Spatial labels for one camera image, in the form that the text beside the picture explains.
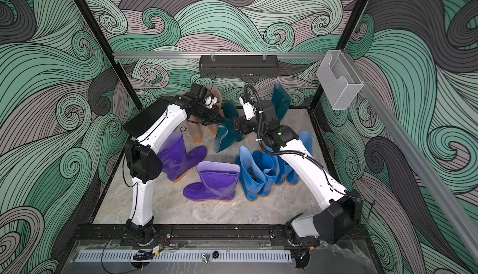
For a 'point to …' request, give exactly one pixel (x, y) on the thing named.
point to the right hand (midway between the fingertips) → (238, 116)
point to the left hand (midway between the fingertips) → (224, 116)
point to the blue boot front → (270, 163)
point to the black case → (145, 118)
